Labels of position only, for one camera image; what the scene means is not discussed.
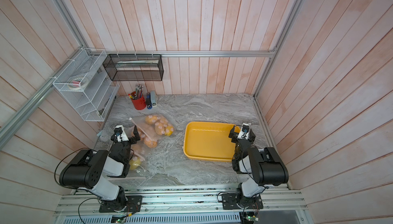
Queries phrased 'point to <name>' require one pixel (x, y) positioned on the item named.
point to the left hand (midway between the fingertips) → (129, 128)
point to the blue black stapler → (149, 104)
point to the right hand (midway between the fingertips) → (242, 126)
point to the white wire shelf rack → (94, 101)
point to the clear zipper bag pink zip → (137, 164)
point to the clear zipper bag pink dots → (151, 128)
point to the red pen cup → (140, 104)
